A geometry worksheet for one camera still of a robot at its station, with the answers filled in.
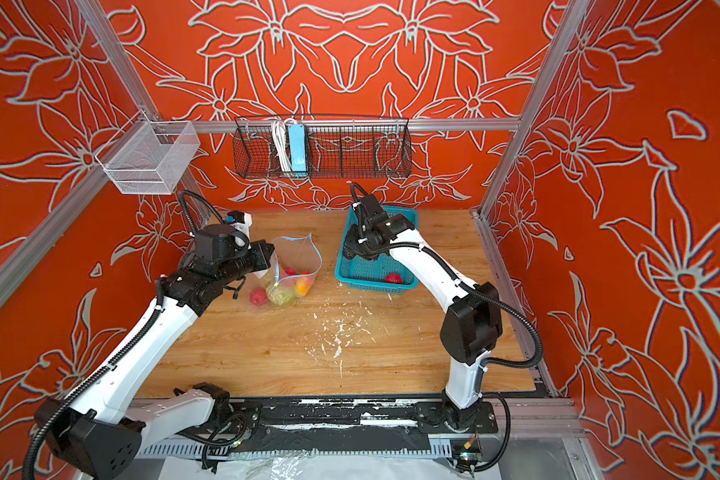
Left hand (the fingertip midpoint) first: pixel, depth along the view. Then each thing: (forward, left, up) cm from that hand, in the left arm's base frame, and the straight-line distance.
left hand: (273, 243), depth 74 cm
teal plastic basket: (+10, -24, -27) cm, 38 cm away
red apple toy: (-4, +8, -21) cm, 23 cm away
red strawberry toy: (+7, -33, -24) cm, 41 cm away
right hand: (+7, -17, -7) cm, 19 cm away
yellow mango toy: (+4, +8, -23) cm, 25 cm away
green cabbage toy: (-4, +1, -21) cm, 21 cm away
